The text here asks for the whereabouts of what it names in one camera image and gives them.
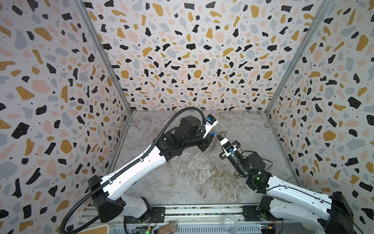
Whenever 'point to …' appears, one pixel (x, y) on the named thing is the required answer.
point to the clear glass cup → (230, 224)
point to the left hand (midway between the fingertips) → (214, 132)
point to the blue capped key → (213, 133)
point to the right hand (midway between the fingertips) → (220, 133)
